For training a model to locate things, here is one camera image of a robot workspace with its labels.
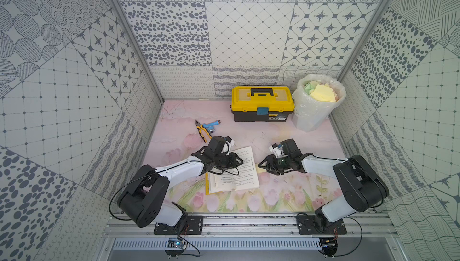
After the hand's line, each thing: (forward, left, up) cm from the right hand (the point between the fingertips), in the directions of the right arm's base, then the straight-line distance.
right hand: (262, 169), depth 88 cm
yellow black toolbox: (+32, -1, +14) cm, 35 cm away
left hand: (+2, +10, +7) cm, 13 cm away
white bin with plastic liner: (+21, -24, +17) cm, 36 cm away
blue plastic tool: (+27, +29, 0) cm, 40 cm away
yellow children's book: (-9, +21, +6) cm, 24 cm away
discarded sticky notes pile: (+29, -29, +26) cm, 48 cm away
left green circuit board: (-32, +37, -3) cm, 49 cm away
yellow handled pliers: (+26, +36, 0) cm, 45 cm away
